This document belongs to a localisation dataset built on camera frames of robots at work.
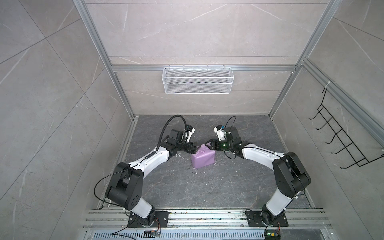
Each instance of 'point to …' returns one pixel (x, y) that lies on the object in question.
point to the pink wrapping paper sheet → (203, 156)
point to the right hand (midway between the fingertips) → (208, 143)
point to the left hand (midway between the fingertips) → (195, 140)
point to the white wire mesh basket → (198, 80)
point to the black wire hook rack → (350, 149)
